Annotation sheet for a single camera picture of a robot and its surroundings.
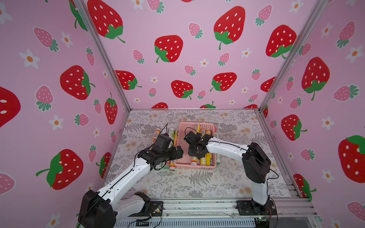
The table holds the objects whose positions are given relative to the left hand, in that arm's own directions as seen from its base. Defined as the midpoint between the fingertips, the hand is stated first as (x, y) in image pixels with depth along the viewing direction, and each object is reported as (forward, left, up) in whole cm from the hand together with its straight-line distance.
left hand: (178, 152), depth 81 cm
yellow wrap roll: (+22, +17, -9) cm, 30 cm away
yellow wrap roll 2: (-2, -9, -5) cm, 11 cm away
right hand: (+6, -10, -8) cm, 15 cm away
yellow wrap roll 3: (-1, -15, -10) cm, 18 cm away
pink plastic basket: (-3, -7, -7) cm, 10 cm away
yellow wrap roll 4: (+3, -19, -10) cm, 22 cm away
